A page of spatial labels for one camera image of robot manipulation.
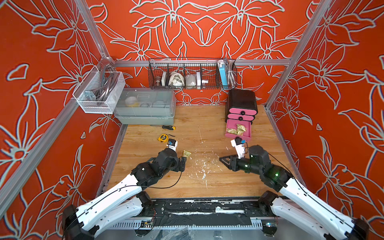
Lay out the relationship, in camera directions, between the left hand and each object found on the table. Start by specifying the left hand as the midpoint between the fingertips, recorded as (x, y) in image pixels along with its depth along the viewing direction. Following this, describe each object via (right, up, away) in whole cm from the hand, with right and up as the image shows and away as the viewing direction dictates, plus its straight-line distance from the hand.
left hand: (179, 155), depth 76 cm
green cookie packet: (+3, -3, +16) cm, 17 cm away
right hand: (+20, -1, -6) cm, 20 cm away
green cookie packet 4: (+35, +11, +25) cm, 44 cm away
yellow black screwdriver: (-10, +13, +29) cm, 33 cm away
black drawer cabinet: (+42, +29, +28) cm, 59 cm away
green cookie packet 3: (+40, +10, +24) cm, 48 cm away
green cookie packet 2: (+41, +13, +25) cm, 50 cm away
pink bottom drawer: (+36, +16, +28) cm, 48 cm away
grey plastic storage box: (-22, +28, +24) cm, 43 cm away
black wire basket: (+7, +49, +21) cm, 54 cm away
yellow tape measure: (-13, +6, +23) cm, 27 cm away
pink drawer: (+41, +20, +24) cm, 52 cm away
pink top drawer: (+41, +24, +19) cm, 51 cm away
